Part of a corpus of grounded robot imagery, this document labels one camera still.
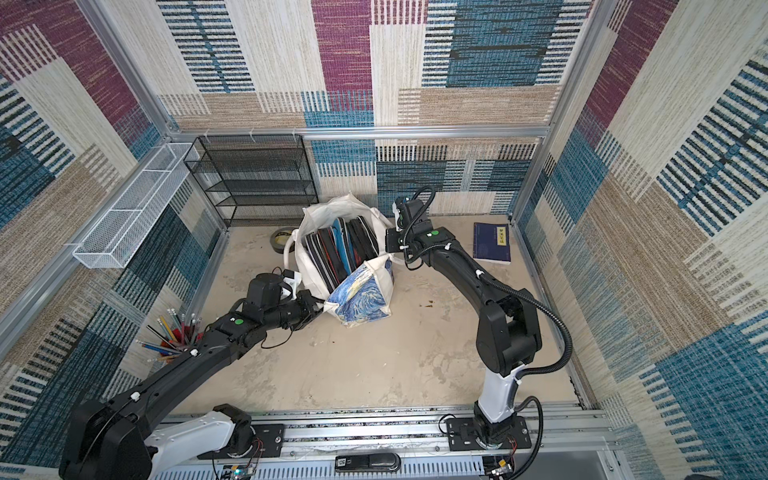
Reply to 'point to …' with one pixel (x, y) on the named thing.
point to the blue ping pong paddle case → (340, 226)
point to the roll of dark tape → (279, 237)
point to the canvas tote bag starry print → (340, 247)
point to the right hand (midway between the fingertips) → (398, 240)
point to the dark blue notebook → (491, 242)
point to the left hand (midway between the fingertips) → (331, 305)
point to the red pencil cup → (176, 335)
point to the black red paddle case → (362, 242)
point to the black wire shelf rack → (255, 180)
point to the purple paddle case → (323, 258)
